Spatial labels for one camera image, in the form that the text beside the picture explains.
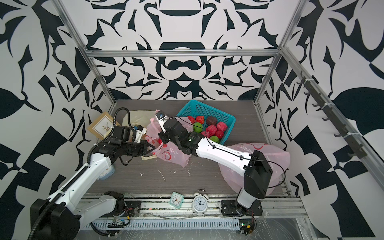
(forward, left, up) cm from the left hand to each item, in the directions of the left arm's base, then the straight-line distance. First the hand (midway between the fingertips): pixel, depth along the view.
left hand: (153, 145), depth 79 cm
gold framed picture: (+16, +33, -3) cm, 36 cm away
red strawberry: (+28, -22, -15) cm, 38 cm away
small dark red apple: (+12, -38, -10) cm, 42 cm away
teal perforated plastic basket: (+35, -24, -11) cm, 44 cm away
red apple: (+16, -33, -11) cm, 38 cm away
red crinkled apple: (+18, -40, -10) cm, 45 cm away
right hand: (+6, -5, +10) cm, 13 cm away
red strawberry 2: (+25, -27, -10) cm, 38 cm away
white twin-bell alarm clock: (-25, -23, -11) cm, 36 cm away
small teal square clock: (-23, -12, -14) cm, 29 cm away
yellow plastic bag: (+21, +11, -2) cm, 24 cm away
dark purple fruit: (+23, -34, -10) cm, 42 cm away
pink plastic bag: (-2, -8, -4) cm, 10 cm away
